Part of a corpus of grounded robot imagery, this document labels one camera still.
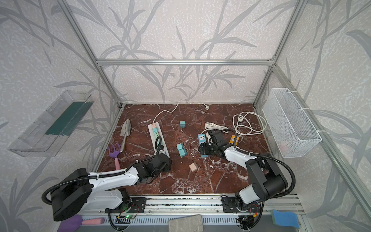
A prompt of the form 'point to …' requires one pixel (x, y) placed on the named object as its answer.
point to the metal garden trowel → (125, 132)
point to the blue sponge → (285, 219)
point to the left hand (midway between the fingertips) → (170, 162)
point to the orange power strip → (232, 139)
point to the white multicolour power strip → (153, 138)
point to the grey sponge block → (192, 223)
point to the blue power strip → (202, 138)
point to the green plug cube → (156, 134)
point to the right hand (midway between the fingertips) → (201, 148)
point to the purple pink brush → (71, 224)
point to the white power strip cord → (206, 107)
